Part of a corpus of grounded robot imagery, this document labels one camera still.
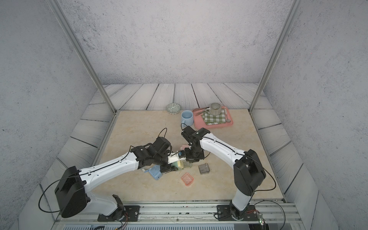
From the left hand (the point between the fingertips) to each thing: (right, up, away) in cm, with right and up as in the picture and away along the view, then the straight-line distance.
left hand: (178, 164), depth 78 cm
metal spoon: (+36, +24, +35) cm, 56 cm away
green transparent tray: (+5, -1, +3) cm, 5 cm away
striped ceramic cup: (+26, +32, +34) cm, 53 cm away
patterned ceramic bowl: (-7, +34, +43) cm, 56 cm away
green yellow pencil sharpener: (+1, +1, -3) cm, 3 cm away
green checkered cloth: (+23, +25, +36) cm, 49 cm away
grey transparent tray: (+15, -6, +11) cm, 20 cm away
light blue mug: (+5, +26, +28) cm, 38 cm away
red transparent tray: (+5, -11, +7) cm, 14 cm away
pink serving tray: (+14, +21, +34) cm, 42 cm away
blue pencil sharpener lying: (-14, -6, +5) cm, 15 cm away
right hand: (+6, +1, +2) cm, 6 cm away
